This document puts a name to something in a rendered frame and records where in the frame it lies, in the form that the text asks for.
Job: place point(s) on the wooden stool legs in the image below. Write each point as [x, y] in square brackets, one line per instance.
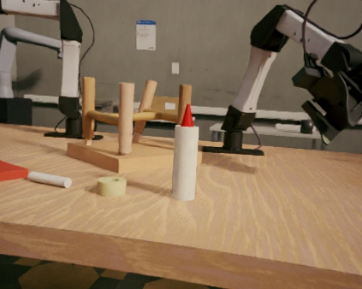
[124, 120]

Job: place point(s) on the flat red rectangular block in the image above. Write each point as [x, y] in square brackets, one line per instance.
[10, 171]

